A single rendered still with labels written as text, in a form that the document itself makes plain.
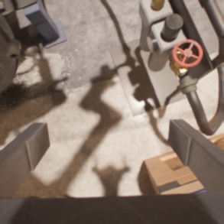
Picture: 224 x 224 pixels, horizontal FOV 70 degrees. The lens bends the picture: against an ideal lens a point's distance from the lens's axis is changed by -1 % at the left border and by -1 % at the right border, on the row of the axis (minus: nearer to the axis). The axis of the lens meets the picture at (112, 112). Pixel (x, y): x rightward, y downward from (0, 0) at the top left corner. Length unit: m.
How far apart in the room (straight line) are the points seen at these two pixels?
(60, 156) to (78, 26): 0.79
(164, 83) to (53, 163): 0.77
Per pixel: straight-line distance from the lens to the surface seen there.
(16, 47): 0.60
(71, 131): 0.95
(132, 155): 0.91
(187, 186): 0.47
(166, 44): 0.51
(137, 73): 0.94
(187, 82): 0.48
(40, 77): 1.07
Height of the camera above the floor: 0.90
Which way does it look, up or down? 82 degrees down
